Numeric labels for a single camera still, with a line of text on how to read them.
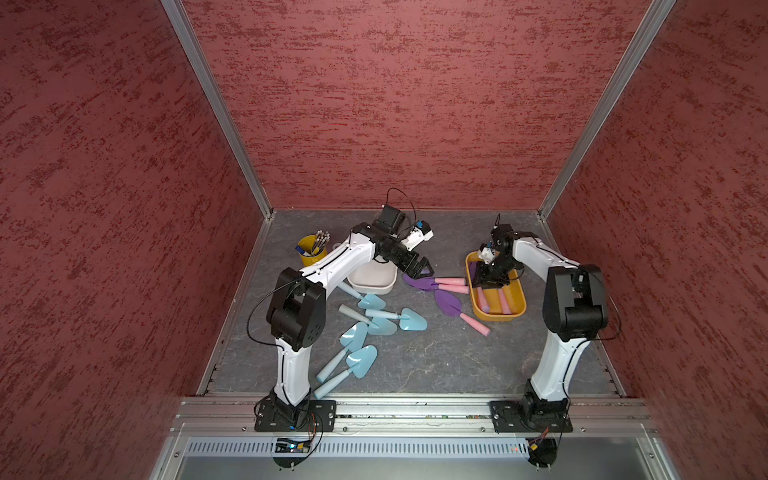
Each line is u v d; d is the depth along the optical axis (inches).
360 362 32.3
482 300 35.4
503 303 36.6
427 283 39.0
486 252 36.4
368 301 37.3
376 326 35.3
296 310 19.7
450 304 37.3
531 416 26.3
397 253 30.3
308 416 28.5
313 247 37.5
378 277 39.0
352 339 33.8
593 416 30.0
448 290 38.1
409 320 35.3
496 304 37.2
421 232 31.2
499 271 32.8
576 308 20.9
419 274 30.4
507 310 35.4
